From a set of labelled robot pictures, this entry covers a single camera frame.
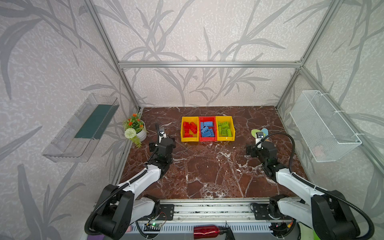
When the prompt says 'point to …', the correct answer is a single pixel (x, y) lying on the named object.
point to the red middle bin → (202, 119)
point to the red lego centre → (187, 126)
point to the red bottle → (203, 232)
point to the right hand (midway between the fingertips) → (255, 138)
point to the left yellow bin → (195, 137)
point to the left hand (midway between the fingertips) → (163, 133)
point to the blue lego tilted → (207, 132)
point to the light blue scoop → (265, 131)
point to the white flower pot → (142, 135)
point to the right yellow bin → (223, 119)
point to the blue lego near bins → (207, 123)
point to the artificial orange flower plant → (133, 126)
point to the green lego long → (224, 131)
